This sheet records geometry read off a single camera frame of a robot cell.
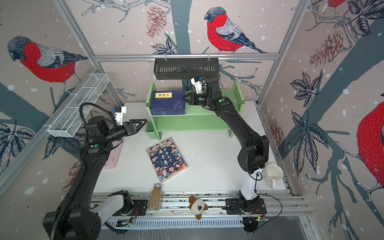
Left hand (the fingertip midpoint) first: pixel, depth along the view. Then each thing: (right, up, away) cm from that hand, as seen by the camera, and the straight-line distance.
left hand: (142, 122), depth 70 cm
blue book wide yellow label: (+10, +4, +7) cm, 13 cm away
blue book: (+11, +6, +6) cm, 14 cm away
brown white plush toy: (+27, -41, +1) cm, 49 cm away
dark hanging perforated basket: (+18, +38, +37) cm, 56 cm away
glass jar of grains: (+6, -38, +3) cm, 38 cm away
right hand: (+18, +12, +8) cm, 23 cm away
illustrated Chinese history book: (+8, -23, +18) cm, 30 cm away
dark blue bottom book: (+11, +12, +9) cm, 19 cm away
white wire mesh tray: (-37, 0, +1) cm, 37 cm away
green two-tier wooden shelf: (+27, +2, +24) cm, 36 cm away
